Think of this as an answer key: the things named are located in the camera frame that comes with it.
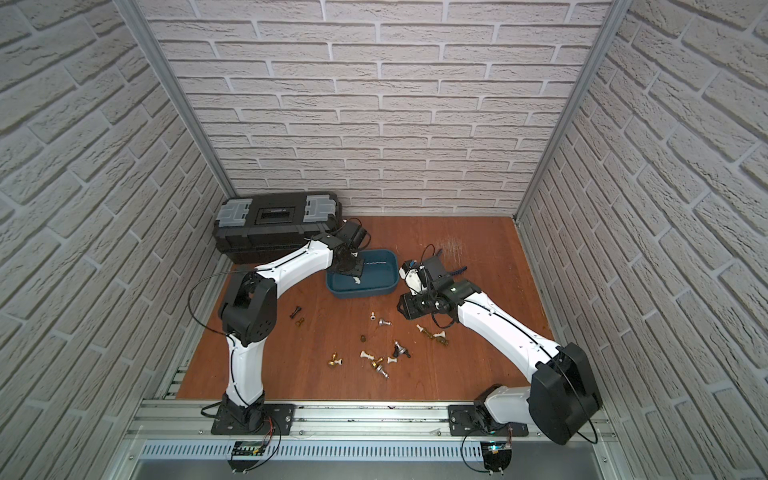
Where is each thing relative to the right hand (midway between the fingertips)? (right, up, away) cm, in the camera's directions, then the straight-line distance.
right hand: (408, 305), depth 82 cm
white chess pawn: (-12, -15, +1) cm, 19 cm away
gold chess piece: (-21, -15, +1) cm, 26 cm away
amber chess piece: (-34, -7, +8) cm, 35 cm away
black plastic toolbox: (-49, +22, +10) cm, 55 cm away
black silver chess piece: (-3, -14, +2) cm, 14 cm away
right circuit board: (+21, -34, -12) cm, 42 cm away
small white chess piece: (-5, -16, +1) cm, 17 cm away
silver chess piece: (-8, -7, +7) cm, 13 cm away
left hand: (-15, +10, +14) cm, 23 cm away
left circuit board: (-41, -34, -10) cm, 54 cm away
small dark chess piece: (-13, -11, +5) cm, 18 cm away
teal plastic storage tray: (-9, +6, +22) cm, 25 cm away
